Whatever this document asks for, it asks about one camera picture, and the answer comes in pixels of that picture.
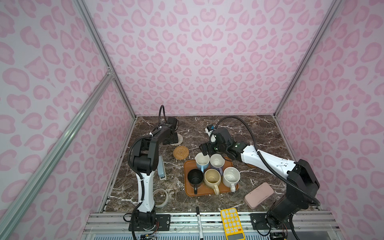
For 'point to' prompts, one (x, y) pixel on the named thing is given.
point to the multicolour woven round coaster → (180, 140)
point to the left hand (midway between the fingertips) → (172, 138)
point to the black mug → (195, 176)
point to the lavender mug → (217, 161)
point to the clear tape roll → (160, 197)
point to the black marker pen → (199, 223)
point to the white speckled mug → (231, 176)
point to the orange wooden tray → (228, 162)
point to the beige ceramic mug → (212, 178)
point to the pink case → (259, 195)
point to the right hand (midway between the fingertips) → (206, 143)
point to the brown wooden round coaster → (251, 165)
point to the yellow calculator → (233, 229)
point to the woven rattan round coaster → (180, 152)
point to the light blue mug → (202, 161)
